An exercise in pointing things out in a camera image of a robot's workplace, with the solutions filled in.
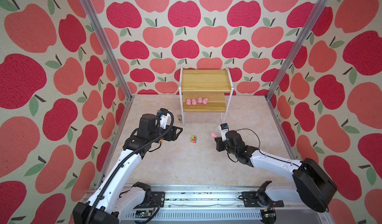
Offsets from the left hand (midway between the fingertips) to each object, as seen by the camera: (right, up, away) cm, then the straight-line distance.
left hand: (179, 129), depth 74 cm
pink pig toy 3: (+11, +16, +20) cm, 28 cm away
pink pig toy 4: (+15, +16, +19) cm, 29 cm away
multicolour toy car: (+8, -9, +20) cm, 23 cm away
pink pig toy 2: (+8, +15, +19) cm, 25 cm away
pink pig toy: (+4, +15, +19) cm, 25 cm away
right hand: (+22, -7, +13) cm, 27 cm away
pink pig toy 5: (+19, -5, +13) cm, 24 cm away
